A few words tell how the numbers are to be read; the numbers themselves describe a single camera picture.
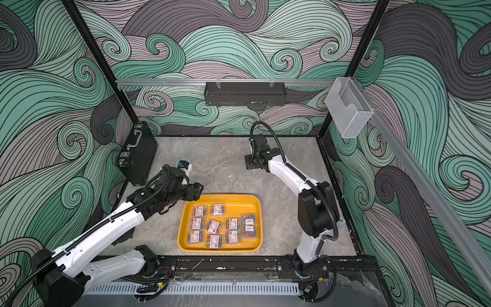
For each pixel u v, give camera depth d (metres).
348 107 0.78
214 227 0.81
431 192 0.51
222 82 0.92
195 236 0.79
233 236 0.79
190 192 0.68
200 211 0.86
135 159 0.87
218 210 0.86
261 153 0.67
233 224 0.82
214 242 0.78
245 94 0.95
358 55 0.84
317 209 0.47
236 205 0.91
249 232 0.80
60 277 0.37
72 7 0.71
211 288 0.70
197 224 0.82
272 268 0.74
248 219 0.84
